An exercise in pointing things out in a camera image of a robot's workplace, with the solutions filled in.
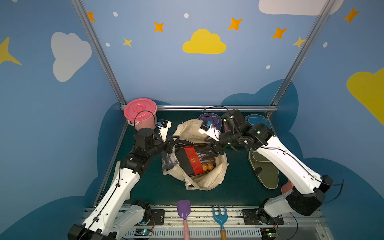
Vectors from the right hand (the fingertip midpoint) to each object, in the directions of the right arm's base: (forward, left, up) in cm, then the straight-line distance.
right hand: (207, 142), depth 67 cm
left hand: (+3, +12, -1) cm, 13 cm away
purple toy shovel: (-23, +10, -29) cm, 38 cm away
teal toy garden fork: (-26, -9, -30) cm, 40 cm away
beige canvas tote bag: (+13, +11, -11) cm, 20 cm away
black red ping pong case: (+1, +7, -21) cm, 22 cm away
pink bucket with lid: (+28, +42, -11) cm, 52 cm away
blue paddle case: (+43, -38, -29) cm, 65 cm away
